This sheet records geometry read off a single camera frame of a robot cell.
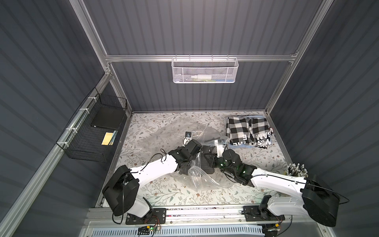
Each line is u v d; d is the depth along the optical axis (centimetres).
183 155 64
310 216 45
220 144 72
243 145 94
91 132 80
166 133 108
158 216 73
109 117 78
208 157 77
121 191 42
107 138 72
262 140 89
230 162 60
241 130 92
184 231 77
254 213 73
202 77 93
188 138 75
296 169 70
